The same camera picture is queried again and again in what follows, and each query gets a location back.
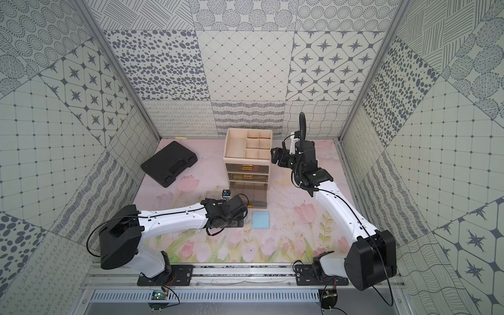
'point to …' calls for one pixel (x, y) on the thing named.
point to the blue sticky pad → (260, 220)
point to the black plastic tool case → (165, 164)
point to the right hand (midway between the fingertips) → (280, 154)
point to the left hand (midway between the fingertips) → (238, 223)
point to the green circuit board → (158, 294)
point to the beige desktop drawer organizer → (247, 155)
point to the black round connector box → (329, 298)
